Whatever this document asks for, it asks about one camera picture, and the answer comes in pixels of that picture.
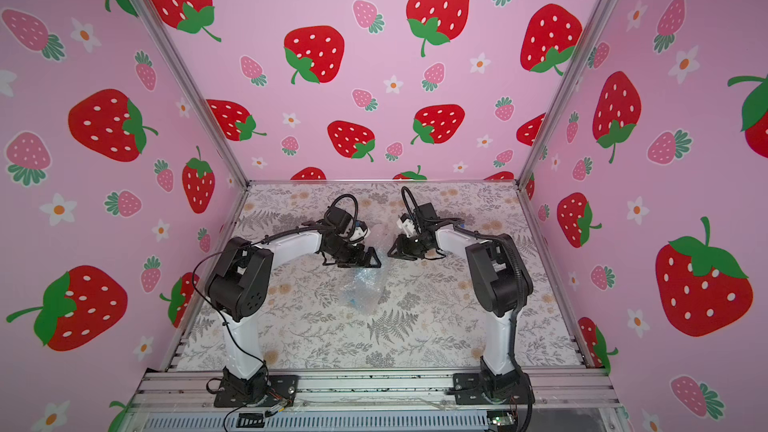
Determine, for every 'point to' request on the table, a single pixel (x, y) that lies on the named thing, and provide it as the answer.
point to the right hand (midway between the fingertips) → (386, 257)
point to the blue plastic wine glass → (363, 288)
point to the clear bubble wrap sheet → (372, 306)
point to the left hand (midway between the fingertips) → (373, 264)
